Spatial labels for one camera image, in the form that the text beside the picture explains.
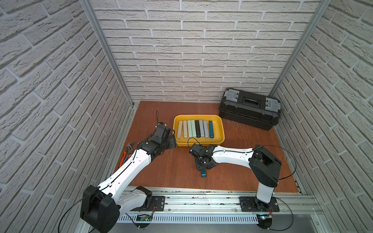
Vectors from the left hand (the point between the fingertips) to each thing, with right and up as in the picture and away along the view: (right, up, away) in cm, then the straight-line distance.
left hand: (173, 138), depth 81 cm
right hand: (+17, -18, +6) cm, 26 cm away
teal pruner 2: (+25, +3, +20) cm, 32 cm away
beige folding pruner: (+2, +6, +22) cm, 23 cm away
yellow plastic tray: (+30, +3, +21) cm, 37 cm away
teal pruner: (+17, -21, 0) cm, 27 cm away
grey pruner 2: (+18, +1, +16) cm, 24 cm away
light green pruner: (+12, +2, +18) cm, 22 cm away
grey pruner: (+21, +2, +19) cm, 28 cm away
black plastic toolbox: (+50, +18, +14) cm, 55 cm away
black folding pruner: (+15, +4, +19) cm, 24 cm away
